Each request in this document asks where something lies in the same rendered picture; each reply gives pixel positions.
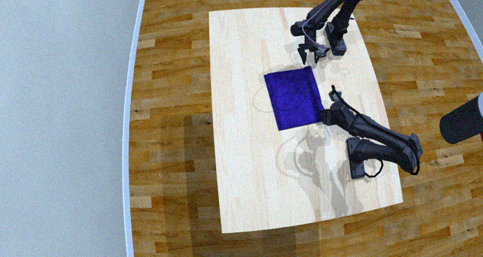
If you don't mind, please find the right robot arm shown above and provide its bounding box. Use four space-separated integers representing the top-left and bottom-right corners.
290 0 362 51

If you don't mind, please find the dark blue towel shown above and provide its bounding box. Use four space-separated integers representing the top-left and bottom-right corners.
264 66 324 131

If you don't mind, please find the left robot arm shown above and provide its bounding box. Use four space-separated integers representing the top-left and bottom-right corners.
329 91 423 179

